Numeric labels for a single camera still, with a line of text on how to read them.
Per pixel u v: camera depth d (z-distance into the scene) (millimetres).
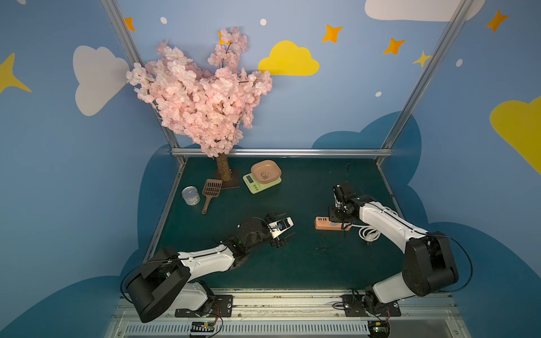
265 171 1111
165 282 422
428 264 437
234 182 1105
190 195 986
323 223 931
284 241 719
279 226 662
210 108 742
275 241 719
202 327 728
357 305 737
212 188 1077
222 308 739
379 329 731
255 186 1077
